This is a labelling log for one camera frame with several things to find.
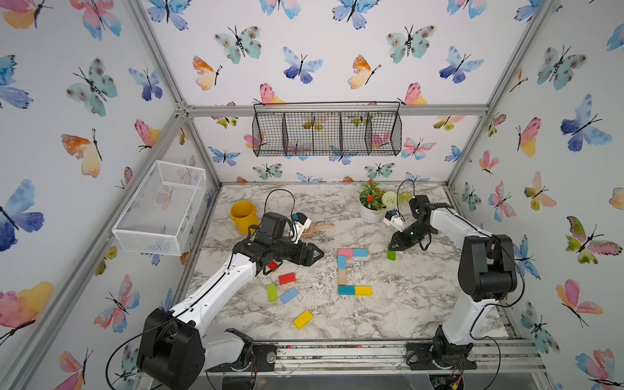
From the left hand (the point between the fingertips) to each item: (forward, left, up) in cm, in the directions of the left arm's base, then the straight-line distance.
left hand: (317, 250), depth 78 cm
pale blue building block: (-8, +10, -18) cm, 22 cm away
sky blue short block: (+8, -17, -17) cm, 26 cm away
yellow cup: (+21, +29, -7) cm, 37 cm away
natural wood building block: (-2, -9, -18) cm, 20 cm away
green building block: (+5, -28, -13) cm, 31 cm away
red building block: (+5, +17, -19) cm, 26 cm away
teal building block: (-6, -10, -18) cm, 22 cm away
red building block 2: (-2, +12, -18) cm, 22 cm away
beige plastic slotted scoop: (+18, +3, -15) cm, 24 cm away
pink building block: (+9, -11, -17) cm, 22 cm away
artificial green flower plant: (+24, -23, -3) cm, 33 cm away
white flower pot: (+20, -22, -10) cm, 31 cm away
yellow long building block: (-16, +5, -17) cm, 24 cm away
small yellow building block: (-7, -16, -17) cm, 24 cm away
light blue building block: (+4, -9, -17) cm, 19 cm away
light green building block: (-7, +17, -17) cm, 25 cm away
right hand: (+8, -30, -11) cm, 33 cm away
